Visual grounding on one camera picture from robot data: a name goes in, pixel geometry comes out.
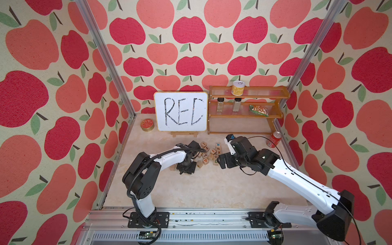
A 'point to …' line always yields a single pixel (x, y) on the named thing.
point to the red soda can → (275, 138)
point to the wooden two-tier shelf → (254, 113)
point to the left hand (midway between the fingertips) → (190, 174)
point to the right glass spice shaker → (237, 104)
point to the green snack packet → (260, 110)
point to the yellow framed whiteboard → (181, 111)
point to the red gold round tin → (147, 125)
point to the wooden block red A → (205, 161)
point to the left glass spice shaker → (220, 104)
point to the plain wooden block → (200, 164)
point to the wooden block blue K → (218, 144)
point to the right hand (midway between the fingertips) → (225, 160)
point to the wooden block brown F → (218, 148)
